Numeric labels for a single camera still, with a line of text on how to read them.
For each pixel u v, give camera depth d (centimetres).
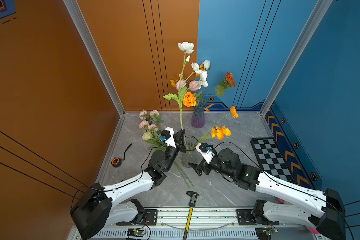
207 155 60
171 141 62
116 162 89
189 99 70
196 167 61
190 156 82
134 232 71
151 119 113
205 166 61
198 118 104
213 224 72
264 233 71
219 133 64
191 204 77
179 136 66
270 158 91
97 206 41
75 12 71
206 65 91
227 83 87
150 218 74
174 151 65
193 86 92
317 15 71
